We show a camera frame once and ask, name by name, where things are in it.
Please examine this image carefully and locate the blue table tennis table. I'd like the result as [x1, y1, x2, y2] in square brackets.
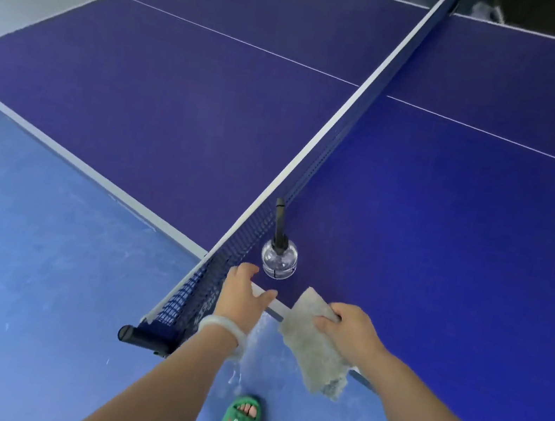
[0, 0, 555, 421]

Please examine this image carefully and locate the person's left hand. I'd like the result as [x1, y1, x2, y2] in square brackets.
[210, 258, 283, 340]

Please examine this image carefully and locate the grey cleaning cloth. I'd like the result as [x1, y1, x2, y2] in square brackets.
[267, 282, 366, 404]

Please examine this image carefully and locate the white jade bangle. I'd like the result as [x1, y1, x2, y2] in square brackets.
[193, 312, 252, 362]

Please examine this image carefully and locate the blue table net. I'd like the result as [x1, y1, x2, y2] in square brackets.
[136, 0, 465, 385]

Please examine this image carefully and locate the person's right hand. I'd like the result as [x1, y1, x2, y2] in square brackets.
[306, 298, 397, 375]

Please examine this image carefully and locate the person's left forearm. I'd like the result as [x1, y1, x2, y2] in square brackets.
[69, 302, 241, 421]

